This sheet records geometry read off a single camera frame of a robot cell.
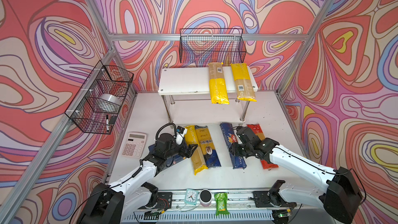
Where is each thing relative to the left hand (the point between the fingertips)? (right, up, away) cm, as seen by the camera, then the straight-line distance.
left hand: (192, 141), depth 83 cm
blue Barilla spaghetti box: (+20, +3, -1) cm, 21 cm away
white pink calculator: (-34, -4, +7) cm, 35 cm away
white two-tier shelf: (-2, +25, -10) cm, 27 cm away
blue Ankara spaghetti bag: (+9, -4, +7) cm, 12 cm away
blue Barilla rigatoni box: (-9, -6, -13) cm, 17 cm away
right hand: (+22, -6, -1) cm, 23 cm away
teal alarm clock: (0, -24, -10) cm, 26 cm away
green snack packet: (+15, -27, -11) cm, 32 cm away
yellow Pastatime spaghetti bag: (+3, -10, +1) cm, 10 cm away
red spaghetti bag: (+40, +5, +13) cm, 42 cm away
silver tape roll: (-39, +23, -10) cm, 46 cm away
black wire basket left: (-45, +20, -11) cm, 50 cm away
